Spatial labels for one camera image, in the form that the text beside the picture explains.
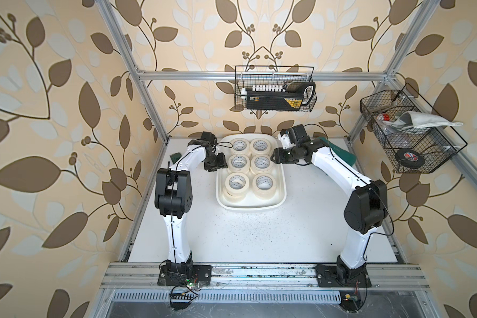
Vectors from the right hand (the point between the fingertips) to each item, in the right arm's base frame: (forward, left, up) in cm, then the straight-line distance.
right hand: (276, 157), depth 90 cm
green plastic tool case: (+13, -39, -14) cm, 44 cm away
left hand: (+2, +24, -7) cm, 25 cm away
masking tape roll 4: (+8, +18, -13) cm, 23 cm away
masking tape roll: (+20, +17, -12) cm, 28 cm away
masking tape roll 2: (+19, +6, -12) cm, 23 cm away
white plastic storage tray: (-4, +22, +13) cm, 26 cm away
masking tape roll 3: (+8, +6, -13) cm, 16 cm away
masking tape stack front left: (-8, +19, -12) cm, 24 cm away
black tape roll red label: (-13, -46, +13) cm, 50 cm away
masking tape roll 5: (-6, +5, -15) cm, 17 cm away
